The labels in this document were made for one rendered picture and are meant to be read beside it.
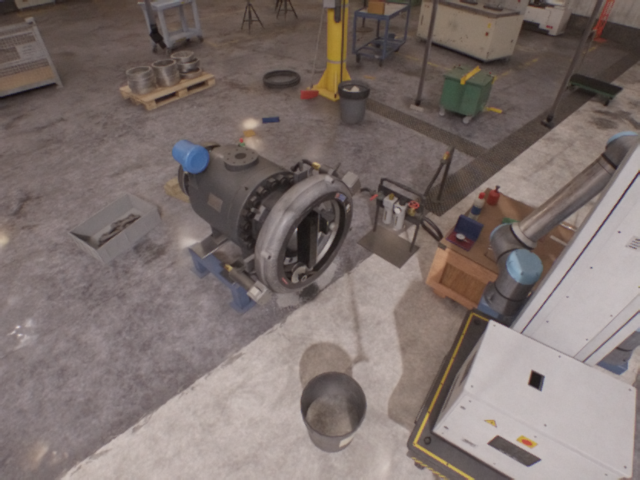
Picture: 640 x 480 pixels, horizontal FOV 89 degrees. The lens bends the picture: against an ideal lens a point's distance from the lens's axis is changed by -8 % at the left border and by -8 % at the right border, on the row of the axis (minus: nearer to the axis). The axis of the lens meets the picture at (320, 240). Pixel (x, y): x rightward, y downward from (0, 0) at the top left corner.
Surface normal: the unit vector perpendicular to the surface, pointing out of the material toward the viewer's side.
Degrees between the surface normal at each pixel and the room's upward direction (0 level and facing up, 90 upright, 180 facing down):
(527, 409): 0
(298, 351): 0
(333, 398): 0
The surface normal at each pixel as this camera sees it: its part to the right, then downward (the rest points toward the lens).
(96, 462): 0.00, -0.71
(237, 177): -0.25, -0.47
